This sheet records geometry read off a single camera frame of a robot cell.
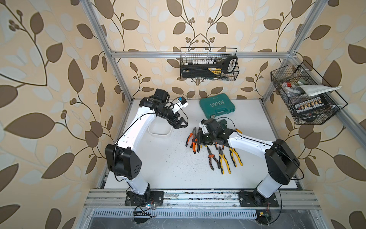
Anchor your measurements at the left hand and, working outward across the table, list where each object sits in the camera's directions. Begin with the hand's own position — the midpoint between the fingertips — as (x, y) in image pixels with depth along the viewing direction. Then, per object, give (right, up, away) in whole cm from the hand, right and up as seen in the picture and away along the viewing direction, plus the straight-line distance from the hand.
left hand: (183, 119), depth 78 cm
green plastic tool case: (+26, +10, +34) cm, 44 cm away
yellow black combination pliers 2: (+31, -21, +13) cm, 40 cm away
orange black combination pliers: (+6, -11, +18) cm, 22 cm away
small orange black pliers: (+6, -17, +7) cm, 19 cm away
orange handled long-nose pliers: (+17, -24, +11) cm, 31 cm away
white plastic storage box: (-19, -7, +27) cm, 34 cm away
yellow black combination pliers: (+24, -24, +11) cm, 36 cm away
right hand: (+6, -13, +9) cm, 17 cm away
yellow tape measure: (+38, -9, +24) cm, 46 cm away
